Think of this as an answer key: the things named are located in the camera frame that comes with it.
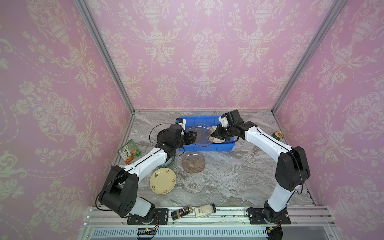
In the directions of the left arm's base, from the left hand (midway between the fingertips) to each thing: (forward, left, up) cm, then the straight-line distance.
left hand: (195, 134), depth 85 cm
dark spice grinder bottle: (-36, +6, -15) cm, 40 cm away
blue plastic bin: (+22, -11, -13) cm, 28 cm away
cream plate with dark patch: (-1, -11, -2) cm, 11 cm away
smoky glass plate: (-8, +1, -18) cm, 20 cm away
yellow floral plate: (-21, +18, -18) cm, 33 cm away
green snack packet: (-3, +43, -17) cm, 46 cm away
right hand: (+2, -10, -2) cm, 10 cm away
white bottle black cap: (-36, -6, -14) cm, 39 cm away
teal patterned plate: (-10, +16, -17) cm, 25 cm away
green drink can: (+5, -52, -5) cm, 52 cm away
